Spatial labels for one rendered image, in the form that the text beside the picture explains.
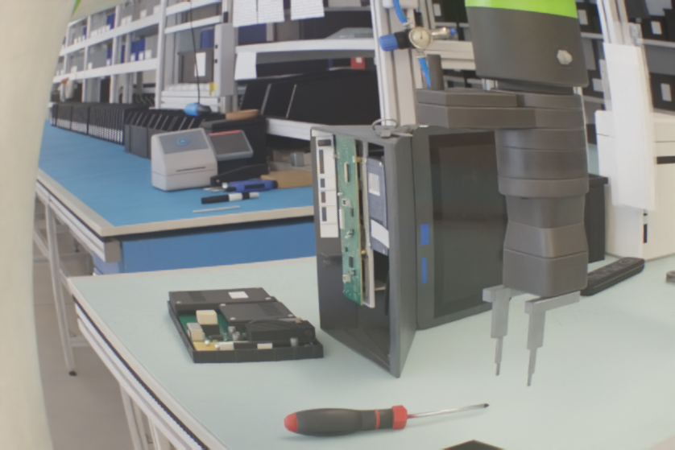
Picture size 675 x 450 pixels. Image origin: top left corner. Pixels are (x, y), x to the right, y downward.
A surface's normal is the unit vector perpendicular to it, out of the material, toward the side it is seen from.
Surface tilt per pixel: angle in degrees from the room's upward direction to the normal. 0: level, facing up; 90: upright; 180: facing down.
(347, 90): 90
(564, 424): 0
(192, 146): 29
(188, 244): 90
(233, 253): 90
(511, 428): 0
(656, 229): 90
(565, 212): 101
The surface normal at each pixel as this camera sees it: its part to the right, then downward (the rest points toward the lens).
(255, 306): -0.05, -0.99
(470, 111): 0.00, 0.14
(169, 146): 0.13, -0.81
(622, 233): -0.93, 0.10
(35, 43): 0.84, 0.20
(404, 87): 0.36, 0.11
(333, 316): -0.27, 0.14
